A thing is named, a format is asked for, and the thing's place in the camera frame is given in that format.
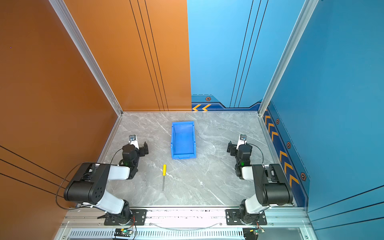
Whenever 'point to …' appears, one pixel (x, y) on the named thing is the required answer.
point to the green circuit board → (123, 232)
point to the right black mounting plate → (233, 217)
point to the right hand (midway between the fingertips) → (237, 142)
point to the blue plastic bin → (183, 141)
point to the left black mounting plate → (139, 217)
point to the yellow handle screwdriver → (164, 174)
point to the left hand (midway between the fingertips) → (137, 141)
